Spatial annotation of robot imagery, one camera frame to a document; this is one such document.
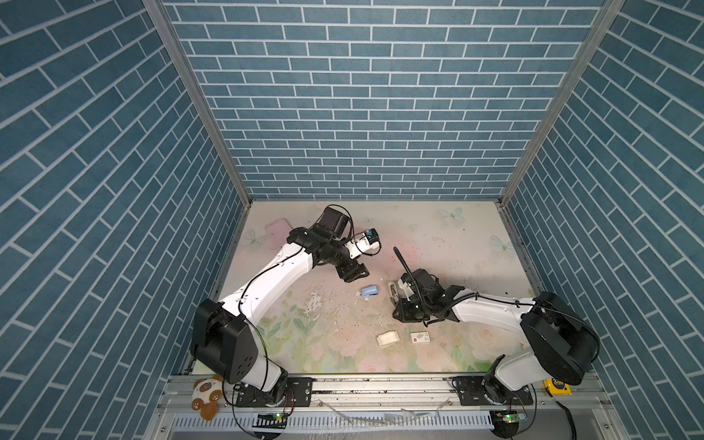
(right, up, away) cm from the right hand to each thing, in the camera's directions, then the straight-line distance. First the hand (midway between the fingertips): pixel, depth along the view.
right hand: (391, 312), depth 87 cm
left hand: (-10, +17, -7) cm, 21 cm away
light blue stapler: (-7, +6, +5) cm, 10 cm away
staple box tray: (-1, -7, -2) cm, 8 cm away
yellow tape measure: (+44, -16, -13) cm, 49 cm away
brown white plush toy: (-50, -16, -16) cm, 55 cm away
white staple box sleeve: (+8, -6, -4) cm, 11 cm away
